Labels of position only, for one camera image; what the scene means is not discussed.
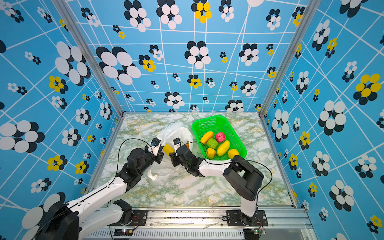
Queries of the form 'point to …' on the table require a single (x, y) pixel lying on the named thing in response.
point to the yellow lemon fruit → (232, 152)
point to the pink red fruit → (220, 137)
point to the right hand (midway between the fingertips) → (172, 153)
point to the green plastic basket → (216, 124)
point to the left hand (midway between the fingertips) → (164, 143)
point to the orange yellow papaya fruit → (207, 136)
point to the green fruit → (212, 143)
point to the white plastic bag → (175, 130)
